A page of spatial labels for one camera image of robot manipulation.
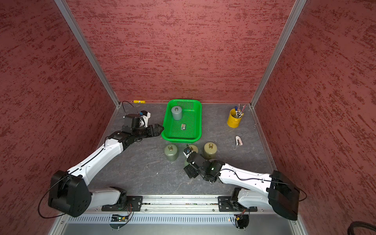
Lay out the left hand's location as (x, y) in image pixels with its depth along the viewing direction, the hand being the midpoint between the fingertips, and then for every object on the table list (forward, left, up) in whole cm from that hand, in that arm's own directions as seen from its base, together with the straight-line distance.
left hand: (157, 131), depth 83 cm
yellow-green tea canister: (-7, -31, -9) cm, 33 cm away
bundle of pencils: (+15, -51, +1) cm, 53 cm away
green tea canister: (-8, -8, -9) cm, 15 cm away
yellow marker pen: (+41, +25, -16) cm, 50 cm away
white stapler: (+3, -52, -15) cm, 54 cm away
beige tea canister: (-2, -22, -16) cm, 28 cm away
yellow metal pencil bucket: (+15, -49, -10) cm, 52 cm away
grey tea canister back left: (+23, -9, -9) cm, 27 cm away
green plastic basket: (+21, -14, -18) cm, 31 cm away
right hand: (-17, -21, -11) cm, 28 cm away
